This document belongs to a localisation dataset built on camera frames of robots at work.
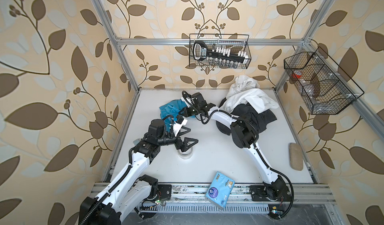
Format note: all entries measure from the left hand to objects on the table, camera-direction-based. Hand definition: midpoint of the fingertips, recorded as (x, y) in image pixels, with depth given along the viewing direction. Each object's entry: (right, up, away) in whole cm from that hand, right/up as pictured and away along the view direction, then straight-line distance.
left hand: (194, 135), depth 72 cm
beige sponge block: (+57, -15, +12) cm, 60 cm away
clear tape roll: (-5, -14, +13) cm, 20 cm away
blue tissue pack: (+13, -26, -1) cm, 29 cm away
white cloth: (+33, +24, +22) cm, 46 cm away
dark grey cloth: (+33, +11, +23) cm, 42 cm away
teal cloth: (-15, +12, +27) cm, 33 cm away
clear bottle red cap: (+61, +33, +16) cm, 71 cm away
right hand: (-10, +9, +27) cm, 31 cm away
